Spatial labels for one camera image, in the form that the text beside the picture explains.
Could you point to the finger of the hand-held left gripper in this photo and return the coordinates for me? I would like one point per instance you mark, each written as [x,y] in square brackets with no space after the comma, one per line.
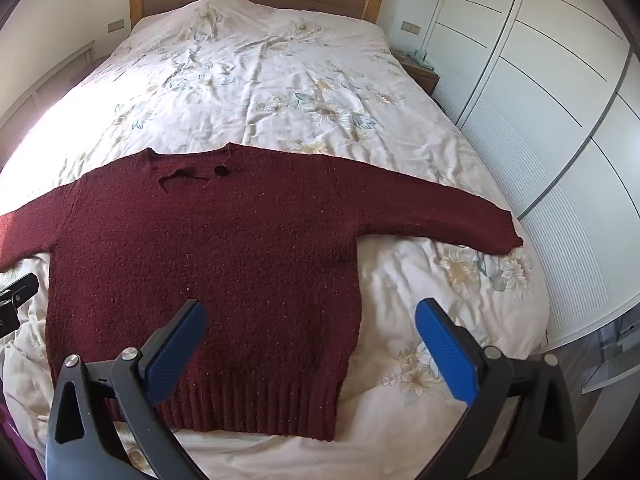
[22,286]

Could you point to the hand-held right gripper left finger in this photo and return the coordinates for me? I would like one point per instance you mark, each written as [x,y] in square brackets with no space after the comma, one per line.
[172,355]

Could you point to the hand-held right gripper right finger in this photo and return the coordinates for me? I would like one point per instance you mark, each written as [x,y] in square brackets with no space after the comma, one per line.
[442,350]

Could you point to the dark red knit sweater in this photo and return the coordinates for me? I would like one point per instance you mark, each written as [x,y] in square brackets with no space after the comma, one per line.
[225,260]

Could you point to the purple cloth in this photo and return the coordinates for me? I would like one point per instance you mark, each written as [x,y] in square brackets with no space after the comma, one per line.
[10,435]

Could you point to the white sliding-door wardrobe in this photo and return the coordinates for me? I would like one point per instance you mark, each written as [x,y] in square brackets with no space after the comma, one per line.
[550,110]

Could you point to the wooden nightstand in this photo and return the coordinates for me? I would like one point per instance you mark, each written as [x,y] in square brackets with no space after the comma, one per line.
[422,79]

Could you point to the small glass item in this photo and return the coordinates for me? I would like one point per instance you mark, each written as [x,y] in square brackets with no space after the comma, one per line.
[419,57]

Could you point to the beige wall socket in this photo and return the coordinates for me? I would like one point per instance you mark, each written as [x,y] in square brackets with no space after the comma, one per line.
[410,28]
[116,25]

